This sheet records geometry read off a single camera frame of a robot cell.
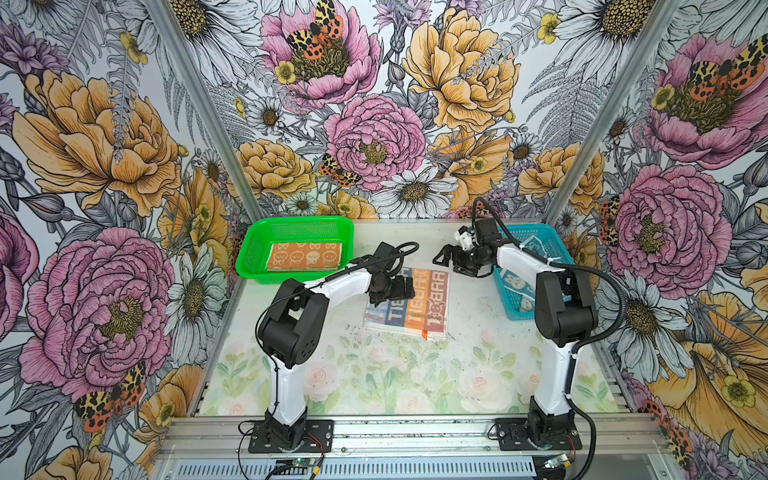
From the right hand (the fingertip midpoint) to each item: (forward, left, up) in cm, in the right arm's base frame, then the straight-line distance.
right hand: (446, 270), depth 98 cm
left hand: (-9, +15, -3) cm, 18 cm away
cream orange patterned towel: (-12, +7, -7) cm, 16 cm away
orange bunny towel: (+11, +48, -5) cm, 50 cm away
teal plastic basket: (+7, -38, 0) cm, 39 cm away
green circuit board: (-49, +39, -7) cm, 63 cm away
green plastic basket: (+12, +65, -1) cm, 66 cm away
